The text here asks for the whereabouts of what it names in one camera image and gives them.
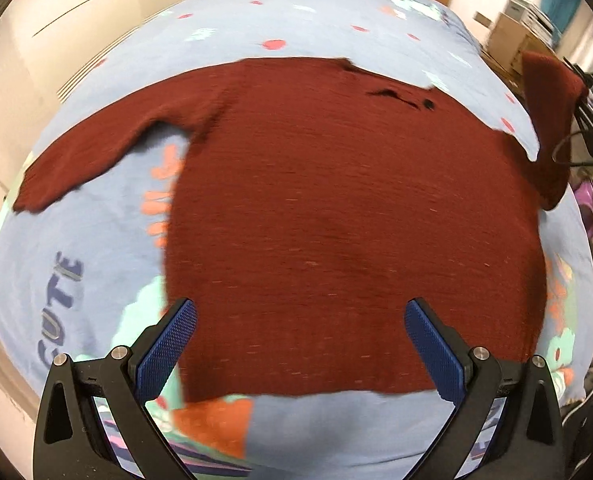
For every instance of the stack of papers on cabinet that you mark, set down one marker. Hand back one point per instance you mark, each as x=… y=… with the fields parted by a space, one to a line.
x=537 y=22

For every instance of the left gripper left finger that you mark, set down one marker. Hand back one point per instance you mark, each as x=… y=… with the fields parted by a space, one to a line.
x=70 y=442

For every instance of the white wardrobe doors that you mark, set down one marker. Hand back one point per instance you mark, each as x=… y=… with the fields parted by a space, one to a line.
x=46 y=48

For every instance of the wooden drawer cabinet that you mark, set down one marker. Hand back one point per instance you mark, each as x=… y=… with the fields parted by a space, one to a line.
x=507 y=42

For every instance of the dark red knit sweater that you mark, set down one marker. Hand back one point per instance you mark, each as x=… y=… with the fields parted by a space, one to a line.
x=317 y=198

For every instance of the purple plastic stool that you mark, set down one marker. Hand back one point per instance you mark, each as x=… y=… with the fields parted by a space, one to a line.
x=583 y=194

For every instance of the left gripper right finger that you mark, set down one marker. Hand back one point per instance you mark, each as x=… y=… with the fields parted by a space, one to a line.
x=528 y=439

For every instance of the blue patterned bed cover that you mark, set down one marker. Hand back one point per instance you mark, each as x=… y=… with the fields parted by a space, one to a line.
x=88 y=272

